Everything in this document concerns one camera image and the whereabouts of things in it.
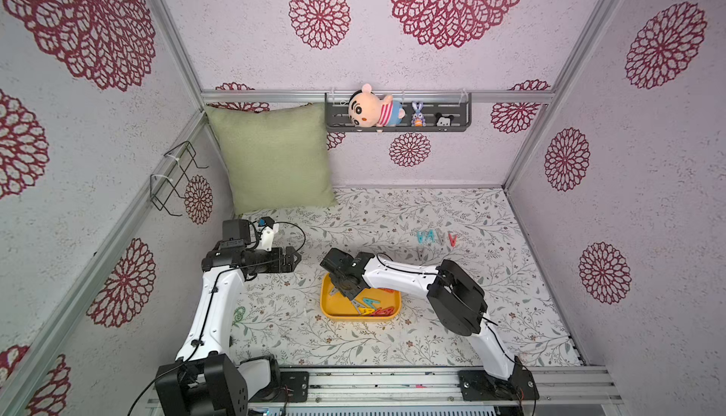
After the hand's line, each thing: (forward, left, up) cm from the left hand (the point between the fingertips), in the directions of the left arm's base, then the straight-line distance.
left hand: (285, 260), depth 81 cm
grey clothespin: (+19, -51, -17) cm, 57 cm away
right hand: (-1, -11, -13) cm, 17 cm away
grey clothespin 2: (+11, -43, -15) cm, 47 cm away
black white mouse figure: (+41, -48, +18) cm, 66 cm away
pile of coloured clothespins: (-8, -24, -15) cm, 29 cm away
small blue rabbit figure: (+41, -40, +20) cm, 60 cm away
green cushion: (+34, +7, +9) cm, 35 cm away
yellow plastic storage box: (-8, -13, -16) cm, 22 cm away
